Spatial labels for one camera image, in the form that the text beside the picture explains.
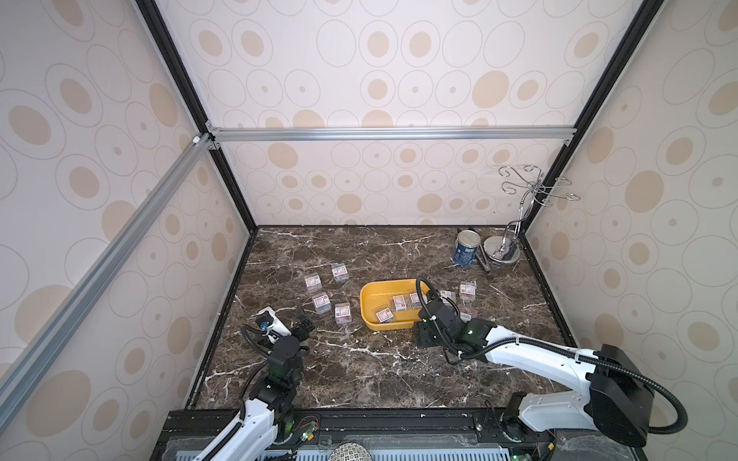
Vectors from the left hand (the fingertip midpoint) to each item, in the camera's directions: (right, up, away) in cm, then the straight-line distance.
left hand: (297, 308), depth 81 cm
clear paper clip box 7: (+52, -4, +12) cm, 53 cm away
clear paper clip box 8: (+25, -4, +11) cm, 28 cm away
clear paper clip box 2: (0, +5, +19) cm, 20 cm away
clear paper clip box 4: (+12, -4, +11) cm, 17 cm away
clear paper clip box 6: (+47, +2, +16) cm, 50 cm away
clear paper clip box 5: (+54, +3, +17) cm, 57 cm away
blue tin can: (+54, +18, +20) cm, 61 cm away
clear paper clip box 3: (+10, +8, +22) cm, 26 cm away
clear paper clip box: (+5, -1, +14) cm, 15 cm away
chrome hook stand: (+72, +17, +29) cm, 80 cm away
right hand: (+38, -6, +4) cm, 39 cm away
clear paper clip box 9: (+30, -1, +13) cm, 33 cm away
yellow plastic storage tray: (+27, -2, +14) cm, 31 cm away
